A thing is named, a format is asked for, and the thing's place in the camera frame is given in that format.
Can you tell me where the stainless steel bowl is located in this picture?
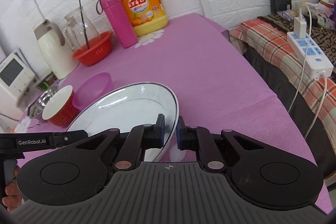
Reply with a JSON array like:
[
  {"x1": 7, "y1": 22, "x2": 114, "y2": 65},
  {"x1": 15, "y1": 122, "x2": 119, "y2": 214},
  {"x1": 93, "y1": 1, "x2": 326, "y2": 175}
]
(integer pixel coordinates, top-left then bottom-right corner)
[{"x1": 27, "y1": 84, "x2": 59, "y2": 121}]

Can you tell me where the white charger plug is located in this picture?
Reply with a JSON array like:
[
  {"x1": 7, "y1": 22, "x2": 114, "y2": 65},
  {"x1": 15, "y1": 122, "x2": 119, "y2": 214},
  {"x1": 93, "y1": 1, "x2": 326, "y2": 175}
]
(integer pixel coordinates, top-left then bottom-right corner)
[{"x1": 293, "y1": 15, "x2": 307, "y2": 39}]

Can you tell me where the white charger cable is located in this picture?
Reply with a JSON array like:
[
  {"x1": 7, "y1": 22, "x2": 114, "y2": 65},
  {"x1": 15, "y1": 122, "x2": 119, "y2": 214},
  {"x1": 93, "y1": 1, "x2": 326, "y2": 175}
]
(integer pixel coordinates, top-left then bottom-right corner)
[{"x1": 287, "y1": 3, "x2": 313, "y2": 114}]

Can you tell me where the white power cord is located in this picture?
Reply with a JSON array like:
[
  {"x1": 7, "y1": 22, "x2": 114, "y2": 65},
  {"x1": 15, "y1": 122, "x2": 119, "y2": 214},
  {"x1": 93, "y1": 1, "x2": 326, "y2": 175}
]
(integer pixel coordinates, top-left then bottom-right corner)
[{"x1": 304, "y1": 74, "x2": 329, "y2": 139}]

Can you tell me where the white power strip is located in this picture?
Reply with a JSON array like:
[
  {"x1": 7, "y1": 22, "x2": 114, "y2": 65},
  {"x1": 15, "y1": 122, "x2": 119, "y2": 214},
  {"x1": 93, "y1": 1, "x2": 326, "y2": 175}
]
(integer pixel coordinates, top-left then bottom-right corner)
[{"x1": 287, "y1": 32, "x2": 334, "y2": 80}]

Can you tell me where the black stirring stick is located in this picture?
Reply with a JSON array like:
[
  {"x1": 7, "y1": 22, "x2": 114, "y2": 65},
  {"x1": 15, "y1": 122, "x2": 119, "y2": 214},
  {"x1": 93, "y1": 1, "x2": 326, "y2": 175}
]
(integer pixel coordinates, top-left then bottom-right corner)
[{"x1": 79, "y1": 0, "x2": 90, "y2": 50}]

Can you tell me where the pink thermos bottle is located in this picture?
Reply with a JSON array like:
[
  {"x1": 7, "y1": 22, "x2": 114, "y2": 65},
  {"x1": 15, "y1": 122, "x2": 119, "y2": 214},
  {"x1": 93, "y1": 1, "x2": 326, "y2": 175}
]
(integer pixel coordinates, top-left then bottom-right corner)
[{"x1": 96, "y1": 0, "x2": 138, "y2": 48}]

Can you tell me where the yellow detergent bottle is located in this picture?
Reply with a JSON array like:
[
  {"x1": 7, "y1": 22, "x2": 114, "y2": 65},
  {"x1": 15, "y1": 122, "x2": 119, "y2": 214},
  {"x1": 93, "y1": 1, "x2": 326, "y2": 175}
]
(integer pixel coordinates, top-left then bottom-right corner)
[{"x1": 120, "y1": 0, "x2": 168, "y2": 36}]

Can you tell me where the person's left hand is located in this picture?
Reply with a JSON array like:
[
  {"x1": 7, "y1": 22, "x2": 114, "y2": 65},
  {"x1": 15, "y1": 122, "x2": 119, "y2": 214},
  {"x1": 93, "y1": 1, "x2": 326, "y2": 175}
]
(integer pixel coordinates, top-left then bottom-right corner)
[{"x1": 2, "y1": 166, "x2": 23, "y2": 213}]

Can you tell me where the glass carafe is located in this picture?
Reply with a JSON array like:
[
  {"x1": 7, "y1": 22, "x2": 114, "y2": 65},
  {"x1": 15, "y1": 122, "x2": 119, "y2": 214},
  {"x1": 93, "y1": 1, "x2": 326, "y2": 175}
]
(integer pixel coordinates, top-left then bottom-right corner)
[{"x1": 63, "y1": 7, "x2": 100, "y2": 52}]

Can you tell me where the instant noodle bowl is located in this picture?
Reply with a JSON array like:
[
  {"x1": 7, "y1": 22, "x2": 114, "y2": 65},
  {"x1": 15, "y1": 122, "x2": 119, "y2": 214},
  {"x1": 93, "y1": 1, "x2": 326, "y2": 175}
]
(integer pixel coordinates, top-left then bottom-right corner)
[{"x1": 35, "y1": 72, "x2": 57, "y2": 91}]

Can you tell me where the white blue-rimmed plate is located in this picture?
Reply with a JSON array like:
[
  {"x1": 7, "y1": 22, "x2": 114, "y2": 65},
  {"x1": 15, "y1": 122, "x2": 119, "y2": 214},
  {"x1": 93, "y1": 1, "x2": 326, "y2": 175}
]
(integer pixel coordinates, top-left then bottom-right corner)
[{"x1": 67, "y1": 82, "x2": 179, "y2": 161}]

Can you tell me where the cream thermos jug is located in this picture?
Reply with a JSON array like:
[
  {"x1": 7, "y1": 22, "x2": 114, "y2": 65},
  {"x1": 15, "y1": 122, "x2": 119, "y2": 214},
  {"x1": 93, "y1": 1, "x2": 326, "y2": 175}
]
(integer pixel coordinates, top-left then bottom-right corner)
[{"x1": 34, "y1": 19, "x2": 79, "y2": 80}]

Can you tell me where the plaid blanket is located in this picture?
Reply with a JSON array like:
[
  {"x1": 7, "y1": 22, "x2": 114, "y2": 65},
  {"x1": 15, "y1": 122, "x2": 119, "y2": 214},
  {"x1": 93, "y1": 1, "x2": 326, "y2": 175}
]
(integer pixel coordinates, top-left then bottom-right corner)
[{"x1": 230, "y1": 15, "x2": 335, "y2": 146}]

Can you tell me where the red and white bowl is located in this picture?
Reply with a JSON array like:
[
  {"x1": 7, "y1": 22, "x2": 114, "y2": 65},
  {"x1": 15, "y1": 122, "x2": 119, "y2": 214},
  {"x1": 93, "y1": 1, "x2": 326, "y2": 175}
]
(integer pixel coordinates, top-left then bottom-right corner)
[{"x1": 42, "y1": 85, "x2": 80, "y2": 127}]

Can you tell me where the white water dispenser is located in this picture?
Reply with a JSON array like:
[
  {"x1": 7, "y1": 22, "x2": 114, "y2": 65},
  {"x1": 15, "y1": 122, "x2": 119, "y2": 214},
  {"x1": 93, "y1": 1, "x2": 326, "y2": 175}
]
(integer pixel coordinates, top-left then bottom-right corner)
[{"x1": 1, "y1": 50, "x2": 38, "y2": 119}]

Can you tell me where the red plastic basket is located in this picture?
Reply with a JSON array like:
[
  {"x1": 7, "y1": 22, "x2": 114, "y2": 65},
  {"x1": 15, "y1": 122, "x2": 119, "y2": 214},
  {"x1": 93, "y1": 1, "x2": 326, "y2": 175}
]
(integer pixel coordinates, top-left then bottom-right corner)
[{"x1": 71, "y1": 31, "x2": 113, "y2": 67}]

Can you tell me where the purple plastic bowl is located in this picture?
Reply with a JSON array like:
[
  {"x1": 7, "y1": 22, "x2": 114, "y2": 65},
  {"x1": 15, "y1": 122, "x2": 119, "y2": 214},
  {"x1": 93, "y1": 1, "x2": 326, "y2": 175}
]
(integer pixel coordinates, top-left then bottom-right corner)
[{"x1": 72, "y1": 72, "x2": 114, "y2": 111}]

